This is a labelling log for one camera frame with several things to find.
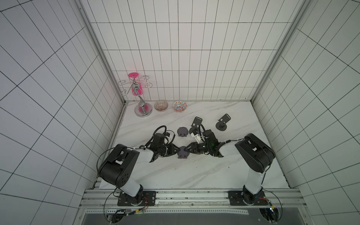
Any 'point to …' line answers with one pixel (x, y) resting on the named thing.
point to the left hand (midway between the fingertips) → (177, 151)
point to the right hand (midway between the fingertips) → (186, 146)
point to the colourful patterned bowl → (179, 106)
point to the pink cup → (136, 87)
